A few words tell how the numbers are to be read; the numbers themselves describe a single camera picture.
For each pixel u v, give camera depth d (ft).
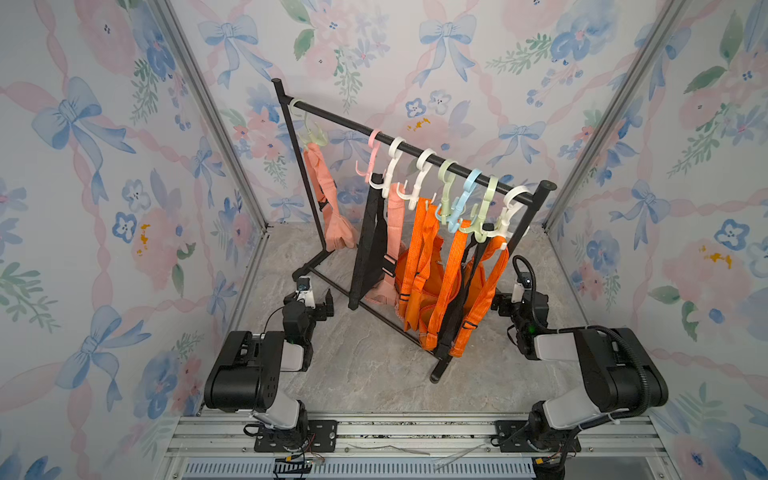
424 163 1.77
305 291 2.58
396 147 1.83
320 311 2.73
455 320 2.17
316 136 2.50
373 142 1.89
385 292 2.84
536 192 1.50
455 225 1.95
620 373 1.50
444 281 2.11
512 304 2.75
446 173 1.70
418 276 2.22
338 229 2.82
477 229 1.86
